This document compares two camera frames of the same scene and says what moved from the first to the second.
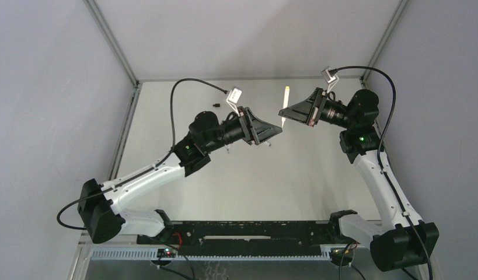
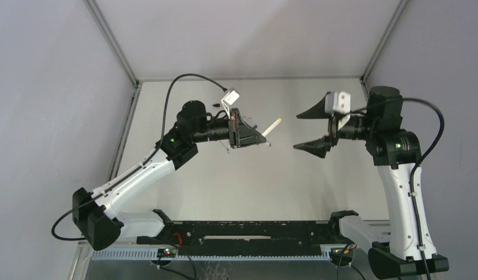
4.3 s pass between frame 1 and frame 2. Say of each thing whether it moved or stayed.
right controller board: stayed
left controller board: stayed
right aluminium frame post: stayed
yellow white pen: moved
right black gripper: moved
